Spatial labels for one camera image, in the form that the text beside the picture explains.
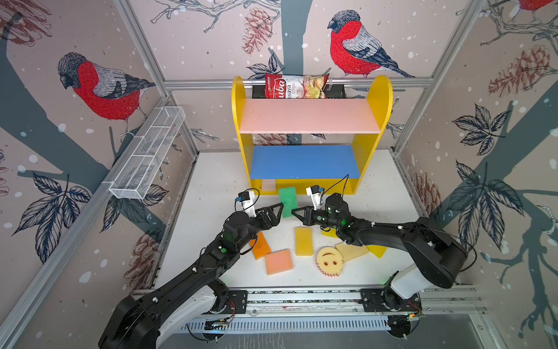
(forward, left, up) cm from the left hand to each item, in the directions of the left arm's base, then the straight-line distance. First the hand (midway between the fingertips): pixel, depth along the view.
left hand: (275, 207), depth 75 cm
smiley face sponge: (-13, -20, -17) cm, 30 cm away
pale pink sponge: (+23, +5, -18) cm, 29 cm away
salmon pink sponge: (-12, -1, -21) cm, 24 cm away
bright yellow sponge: (-9, -40, -19) cm, 45 cm away
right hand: (+1, -5, -8) cm, 10 cm away
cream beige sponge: (-9, -28, -19) cm, 35 cm away
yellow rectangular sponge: (-4, -11, -20) cm, 23 cm away
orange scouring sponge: (-8, +6, -18) cm, 21 cm away
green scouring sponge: (+8, -5, -5) cm, 10 cm away
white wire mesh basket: (+7, +47, +10) cm, 49 cm away
